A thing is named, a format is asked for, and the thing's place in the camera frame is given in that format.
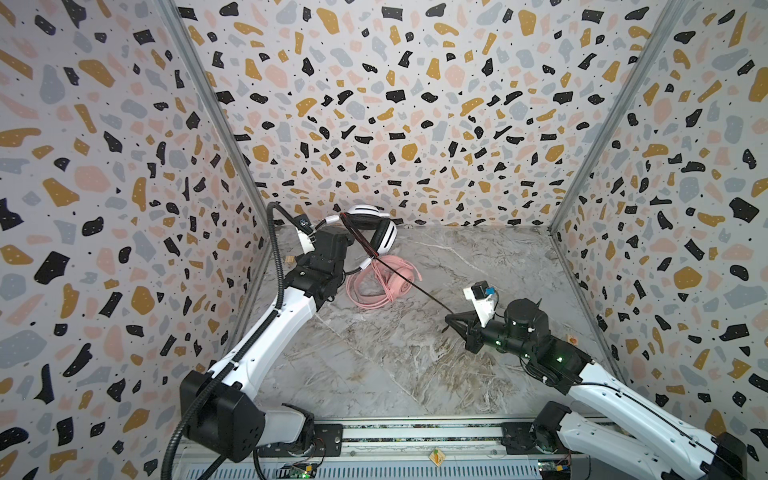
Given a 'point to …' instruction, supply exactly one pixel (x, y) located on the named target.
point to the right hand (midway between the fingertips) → (444, 316)
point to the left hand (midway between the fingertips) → (315, 239)
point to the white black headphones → (367, 216)
